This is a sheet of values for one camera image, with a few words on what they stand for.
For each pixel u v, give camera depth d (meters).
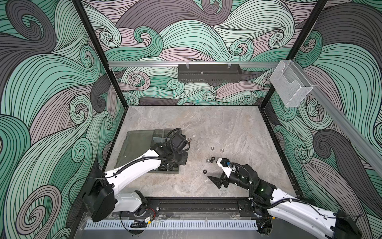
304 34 0.80
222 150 0.95
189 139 1.00
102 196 0.38
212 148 0.95
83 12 0.73
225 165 0.64
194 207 0.74
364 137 0.54
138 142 1.00
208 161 0.90
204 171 0.86
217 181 0.68
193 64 0.94
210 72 0.95
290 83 0.79
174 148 0.60
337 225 0.43
